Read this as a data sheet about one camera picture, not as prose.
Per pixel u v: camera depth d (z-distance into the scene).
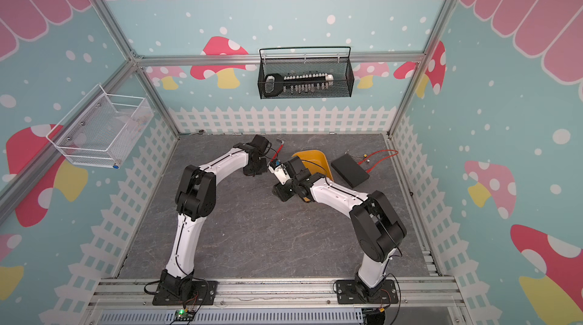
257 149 0.81
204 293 0.75
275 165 0.79
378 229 0.46
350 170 1.06
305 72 0.94
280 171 0.80
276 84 0.90
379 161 1.06
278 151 1.13
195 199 0.60
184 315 0.73
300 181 0.69
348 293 0.74
